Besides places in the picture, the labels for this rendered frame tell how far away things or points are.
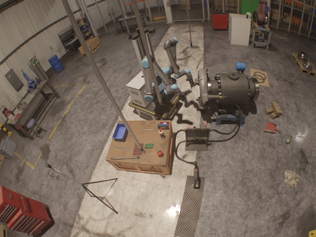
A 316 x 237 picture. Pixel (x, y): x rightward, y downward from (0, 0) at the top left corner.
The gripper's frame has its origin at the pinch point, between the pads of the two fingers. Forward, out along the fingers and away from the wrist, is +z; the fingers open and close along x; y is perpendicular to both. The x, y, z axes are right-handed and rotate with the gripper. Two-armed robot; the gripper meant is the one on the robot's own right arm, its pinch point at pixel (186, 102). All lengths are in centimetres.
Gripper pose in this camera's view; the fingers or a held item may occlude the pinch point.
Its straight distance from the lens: 234.8
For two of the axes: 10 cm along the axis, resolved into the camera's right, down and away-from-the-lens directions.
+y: -7.3, 0.3, 6.9
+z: 5.8, 5.7, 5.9
